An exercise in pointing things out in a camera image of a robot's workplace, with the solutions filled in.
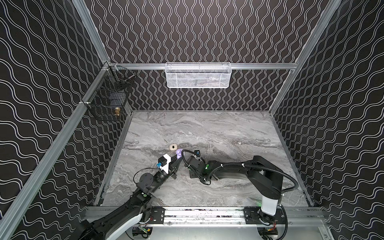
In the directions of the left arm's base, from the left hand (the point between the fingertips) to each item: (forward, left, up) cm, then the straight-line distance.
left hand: (183, 157), depth 72 cm
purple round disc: (+2, +2, +1) cm, 3 cm away
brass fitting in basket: (+24, +38, +9) cm, 46 cm away
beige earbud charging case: (+18, +10, -18) cm, 27 cm away
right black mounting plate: (-19, -36, -22) cm, 46 cm away
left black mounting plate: (-21, +13, -22) cm, 33 cm away
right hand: (+3, -4, -22) cm, 22 cm away
